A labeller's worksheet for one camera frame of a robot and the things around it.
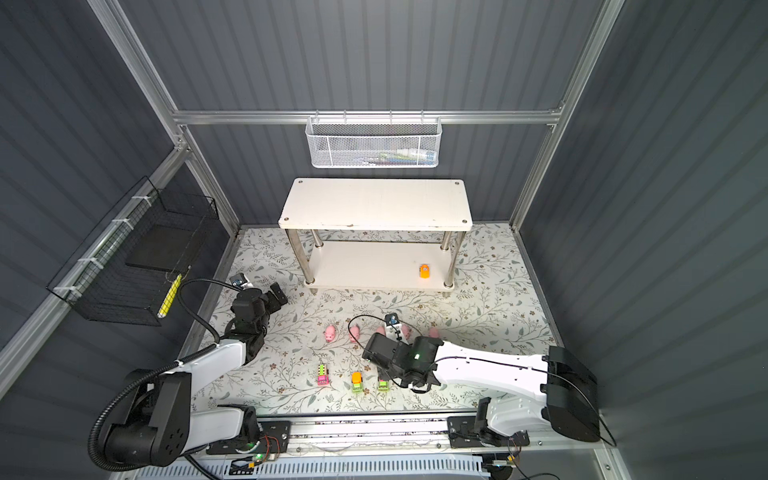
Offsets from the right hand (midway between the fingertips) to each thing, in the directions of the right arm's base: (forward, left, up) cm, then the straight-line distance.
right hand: (390, 364), depth 78 cm
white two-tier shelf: (+55, +6, -8) cm, 56 cm away
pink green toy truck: (-2, +19, -5) cm, 19 cm away
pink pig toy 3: (+13, +3, -6) cm, 14 cm away
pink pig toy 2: (+12, +11, -6) cm, 18 cm away
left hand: (+21, +38, +4) cm, 44 cm away
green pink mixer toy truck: (-4, +2, -5) cm, 7 cm away
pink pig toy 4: (+12, -13, -7) cm, 19 cm away
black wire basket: (+14, +64, +23) cm, 69 cm away
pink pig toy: (+11, +19, -5) cm, 22 cm away
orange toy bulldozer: (+30, -11, 0) cm, 32 cm away
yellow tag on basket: (+8, +51, +21) cm, 56 cm away
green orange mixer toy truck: (-3, +9, -5) cm, 11 cm away
